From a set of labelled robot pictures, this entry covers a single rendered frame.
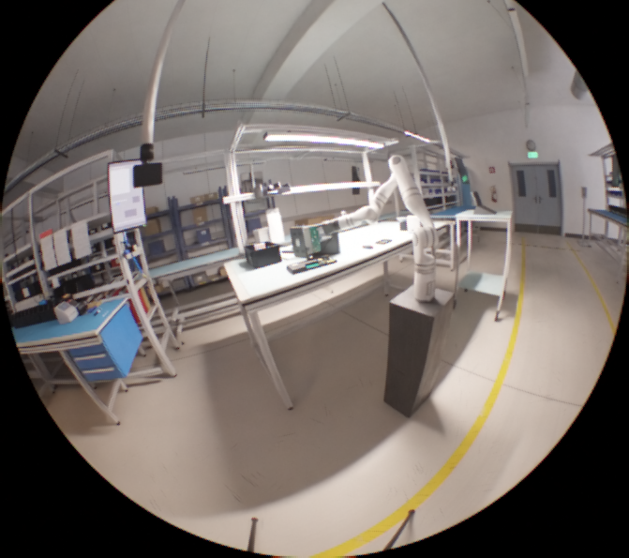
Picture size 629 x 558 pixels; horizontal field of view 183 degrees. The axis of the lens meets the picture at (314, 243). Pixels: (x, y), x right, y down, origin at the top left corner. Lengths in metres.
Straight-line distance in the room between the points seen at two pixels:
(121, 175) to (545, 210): 8.28
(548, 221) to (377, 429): 6.94
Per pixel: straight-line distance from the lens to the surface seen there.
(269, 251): 1.27
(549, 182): 7.31
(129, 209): 1.63
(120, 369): 1.59
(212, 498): 1.53
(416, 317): 0.89
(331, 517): 1.33
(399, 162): 1.04
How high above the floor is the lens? 1.32
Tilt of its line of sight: 10 degrees down
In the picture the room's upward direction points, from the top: 9 degrees counter-clockwise
